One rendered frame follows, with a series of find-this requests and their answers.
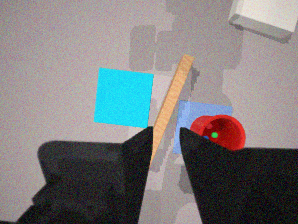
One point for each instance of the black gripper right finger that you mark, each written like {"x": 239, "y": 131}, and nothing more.
{"x": 221, "y": 179}

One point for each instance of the cream flat rectangular block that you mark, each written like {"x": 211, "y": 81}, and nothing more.
{"x": 274, "y": 17}

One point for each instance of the red translucent cup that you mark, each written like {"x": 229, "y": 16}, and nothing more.
{"x": 231, "y": 134}

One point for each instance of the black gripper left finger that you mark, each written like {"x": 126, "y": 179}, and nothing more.
{"x": 125, "y": 165}

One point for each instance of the tan wooden bar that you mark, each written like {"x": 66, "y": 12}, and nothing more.
{"x": 170, "y": 100}

